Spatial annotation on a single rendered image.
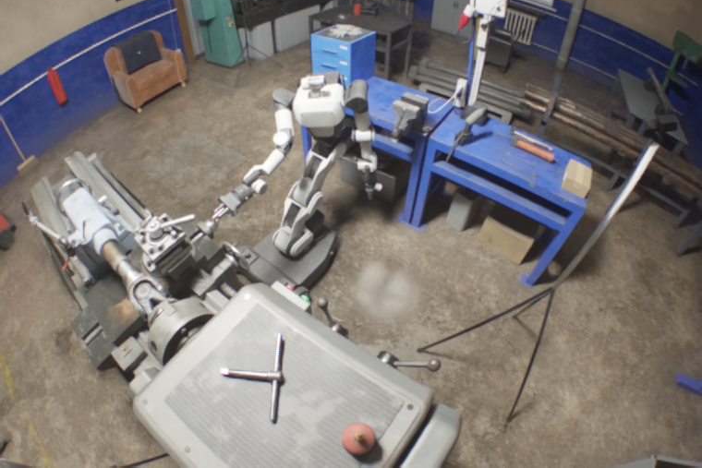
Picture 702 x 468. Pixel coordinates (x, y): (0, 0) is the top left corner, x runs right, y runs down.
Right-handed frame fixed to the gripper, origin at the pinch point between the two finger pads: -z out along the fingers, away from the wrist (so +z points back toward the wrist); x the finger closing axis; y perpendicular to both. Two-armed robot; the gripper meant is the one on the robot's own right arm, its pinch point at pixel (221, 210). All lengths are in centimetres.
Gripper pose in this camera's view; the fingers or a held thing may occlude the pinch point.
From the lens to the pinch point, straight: 168.3
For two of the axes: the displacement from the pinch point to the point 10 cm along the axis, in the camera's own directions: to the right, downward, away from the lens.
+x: -7.5, -6.5, 0.7
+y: 3.3, -4.7, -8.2
